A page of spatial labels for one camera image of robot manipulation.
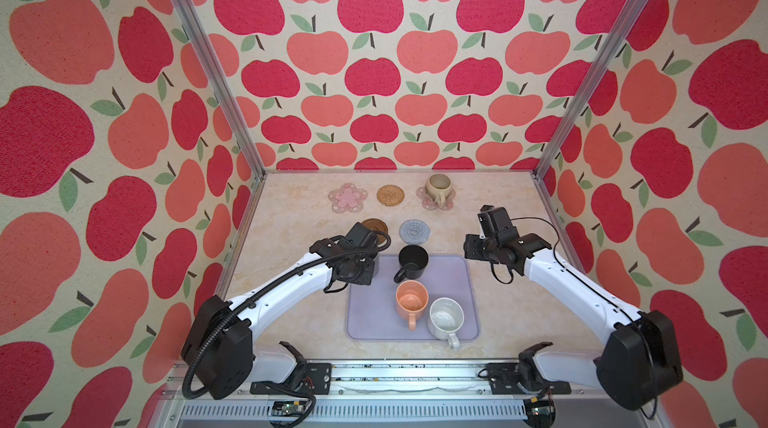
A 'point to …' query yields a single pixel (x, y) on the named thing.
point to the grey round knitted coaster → (414, 231)
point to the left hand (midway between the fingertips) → (370, 275)
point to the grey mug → (376, 266)
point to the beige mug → (438, 187)
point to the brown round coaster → (376, 224)
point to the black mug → (413, 260)
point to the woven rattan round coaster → (390, 195)
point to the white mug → (445, 319)
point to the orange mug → (411, 299)
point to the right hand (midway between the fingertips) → (479, 244)
